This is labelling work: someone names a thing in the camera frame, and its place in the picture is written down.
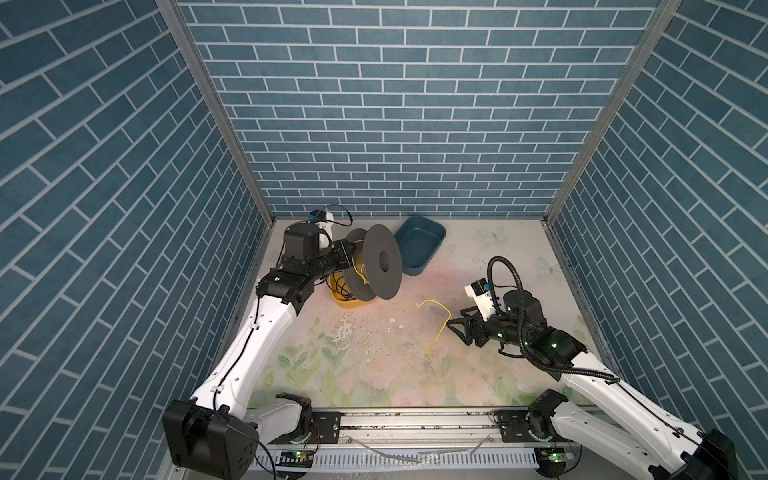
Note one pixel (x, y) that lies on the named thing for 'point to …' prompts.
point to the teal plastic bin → (419, 238)
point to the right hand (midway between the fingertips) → (452, 315)
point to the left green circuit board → (295, 458)
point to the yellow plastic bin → (339, 294)
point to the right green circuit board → (557, 455)
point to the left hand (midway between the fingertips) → (357, 244)
